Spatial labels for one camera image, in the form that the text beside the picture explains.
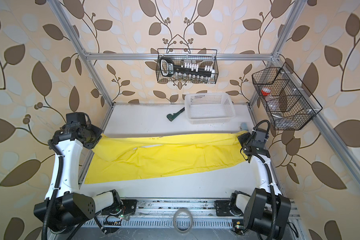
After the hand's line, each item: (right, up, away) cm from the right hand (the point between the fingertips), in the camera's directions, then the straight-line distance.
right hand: (242, 137), depth 85 cm
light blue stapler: (+9, +6, +19) cm, 22 cm away
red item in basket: (+11, +26, -4) cm, 29 cm away
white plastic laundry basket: (-14, +20, +35) cm, 42 cm away
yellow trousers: (-73, -12, +4) cm, 74 cm away
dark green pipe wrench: (-44, +12, +27) cm, 53 cm away
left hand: (-76, +4, -9) cm, 77 cm away
